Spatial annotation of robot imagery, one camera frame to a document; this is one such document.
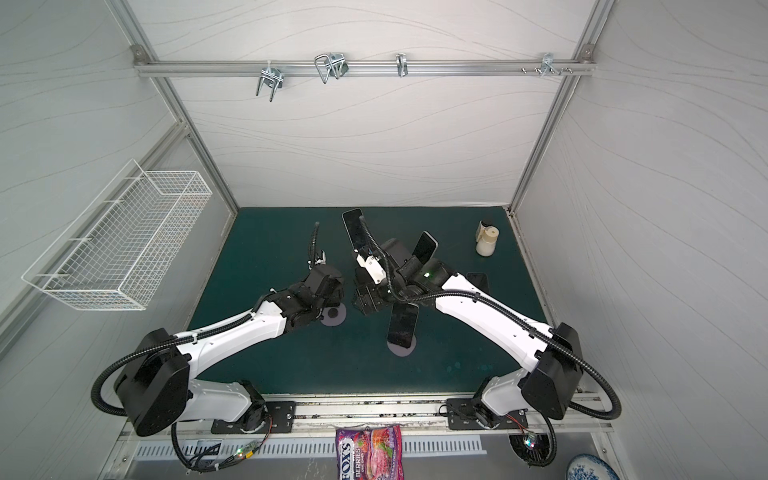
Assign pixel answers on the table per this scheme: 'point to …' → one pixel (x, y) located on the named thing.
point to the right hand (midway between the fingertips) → (370, 287)
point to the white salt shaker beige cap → (486, 245)
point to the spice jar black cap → (487, 223)
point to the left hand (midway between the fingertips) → (334, 275)
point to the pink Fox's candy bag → (369, 454)
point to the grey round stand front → (402, 351)
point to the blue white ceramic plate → (590, 467)
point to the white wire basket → (113, 254)
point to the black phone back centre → (358, 230)
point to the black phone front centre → (403, 324)
